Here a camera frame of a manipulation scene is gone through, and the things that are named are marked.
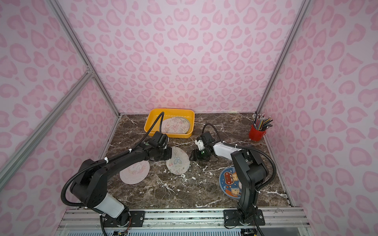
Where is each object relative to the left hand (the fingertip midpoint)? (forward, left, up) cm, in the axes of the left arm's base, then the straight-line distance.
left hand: (173, 154), depth 89 cm
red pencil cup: (+17, -56, -4) cm, 58 cm away
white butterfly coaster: (-2, -3, -6) cm, 7 cm away
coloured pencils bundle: (+19, -55, +7) cm, 59 cm away
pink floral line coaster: (+27, +2, -5) cm, 28 cm away
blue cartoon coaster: (-15, -33, -7) cm, 37 cm away
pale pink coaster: (-9, +23, -7) cm, 25 cm away
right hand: (0, -13, -5) cm, 14 cm away
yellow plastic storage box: (+38, +19, -3) cm, 42 cm away
